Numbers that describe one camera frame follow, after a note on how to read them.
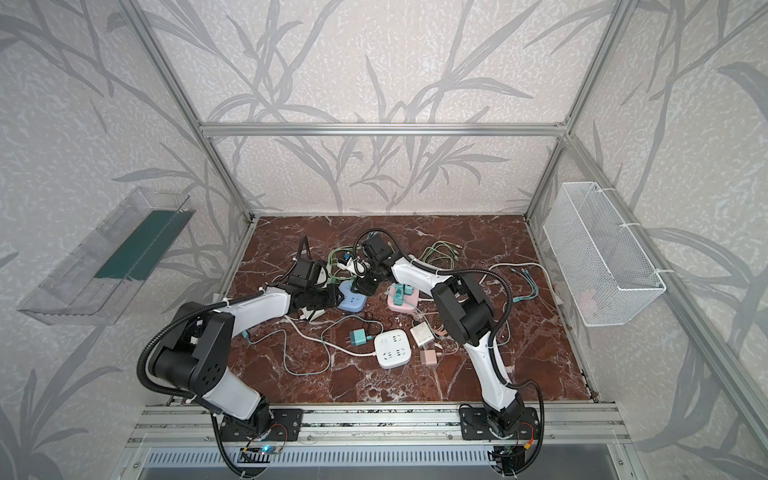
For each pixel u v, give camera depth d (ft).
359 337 2.84
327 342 2.86
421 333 2.83
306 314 2.72
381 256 2.58
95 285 2.11
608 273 2.00
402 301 3.00
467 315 1.81
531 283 3.31
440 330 2.92
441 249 3.66
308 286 2.44
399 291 2.93
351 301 3.07
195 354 1.49
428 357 2.71
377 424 2.47
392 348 2.77
